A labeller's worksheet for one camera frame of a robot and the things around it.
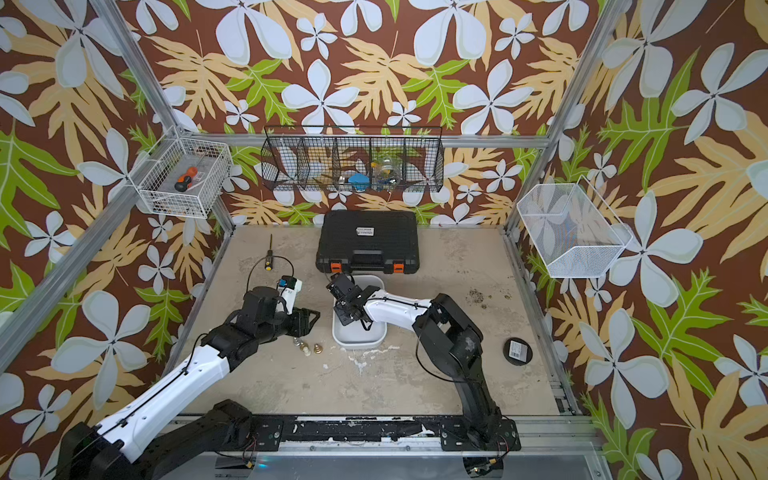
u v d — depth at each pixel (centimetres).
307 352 86
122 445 40
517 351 86
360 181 94
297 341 88
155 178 80
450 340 51
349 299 72
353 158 98
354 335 86
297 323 70
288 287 70
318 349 87
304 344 87
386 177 96
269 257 108
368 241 110
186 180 80
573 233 81
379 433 75
